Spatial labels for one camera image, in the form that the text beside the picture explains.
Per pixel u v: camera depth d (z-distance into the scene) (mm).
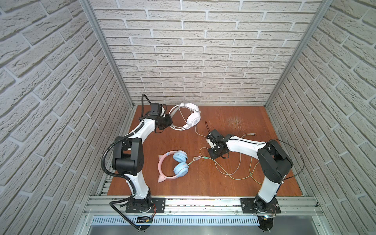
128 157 488
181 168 799
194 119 830
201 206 756
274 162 484
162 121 808
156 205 732
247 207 730
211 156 834
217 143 710
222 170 858
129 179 524
